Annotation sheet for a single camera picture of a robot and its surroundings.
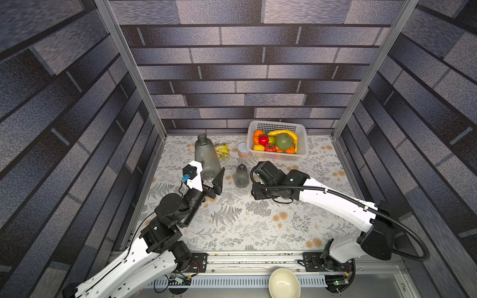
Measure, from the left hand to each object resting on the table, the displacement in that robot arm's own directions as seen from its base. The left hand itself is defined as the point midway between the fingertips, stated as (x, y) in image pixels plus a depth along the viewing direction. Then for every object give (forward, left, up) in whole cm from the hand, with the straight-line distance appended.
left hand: (214, 166), depth 60 cm
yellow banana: (+44, -30, -27) cm, 60 cm away
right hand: (+2, -14, -22) cm, 26 cm away
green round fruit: (+35, -33, -24) cm, 54 cm away
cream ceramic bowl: (-29, -26, -36) cm, 53 cm away
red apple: (+39, -22, -28) cm, 53 cm away
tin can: (+32, -10, -31) cm, 46 cm away
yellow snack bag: (+34, +2, -33) cm, 47 cm away
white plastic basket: (+48, -45, -28) cm, 72 cm away
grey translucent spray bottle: (+16, -9, -32) cm, 37 cm away
